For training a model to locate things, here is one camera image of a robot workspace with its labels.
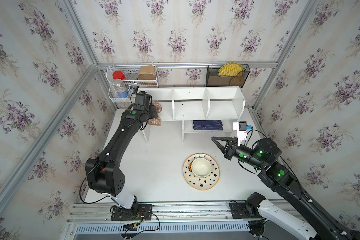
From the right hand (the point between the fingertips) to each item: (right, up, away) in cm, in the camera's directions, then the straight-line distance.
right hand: (215, 139), depth 59 cm
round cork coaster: (+23, +34, +38) cm, 56 cm away
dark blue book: (+3, +5, +31) cm, 31 cm away
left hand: (-28, +13, +24) cm, 39 cm away
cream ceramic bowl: (-2, -20, +27) cm, 33 cm away
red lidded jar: (-53, +37, +32) cm, 72 cm away
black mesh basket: (+8, +35, +37) cm, 51 cm away
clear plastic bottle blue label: (-50, +27, +28) cm, 63 cm away
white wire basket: (-49, +33, +34) cm, 68 cm away
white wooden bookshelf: (-2, +14, +27) cm, 30 cm away
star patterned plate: (-1, -27, +22) cm, 36 cm away
